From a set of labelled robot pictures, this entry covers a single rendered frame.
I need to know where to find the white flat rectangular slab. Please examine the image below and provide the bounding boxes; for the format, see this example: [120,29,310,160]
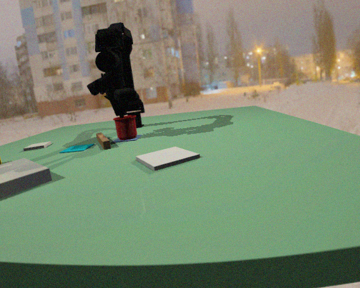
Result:
[136,147,200,171]

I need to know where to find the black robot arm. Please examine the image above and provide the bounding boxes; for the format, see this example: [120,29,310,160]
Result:
[87,22,145,128]

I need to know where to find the white square block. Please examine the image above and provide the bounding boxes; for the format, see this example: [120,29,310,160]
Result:
[23,141,51,151]

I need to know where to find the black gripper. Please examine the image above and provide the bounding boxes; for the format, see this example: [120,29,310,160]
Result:
[100,69,137,119]

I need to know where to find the dark red cup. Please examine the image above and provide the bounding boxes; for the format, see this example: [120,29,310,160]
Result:
[113,115,137,140]

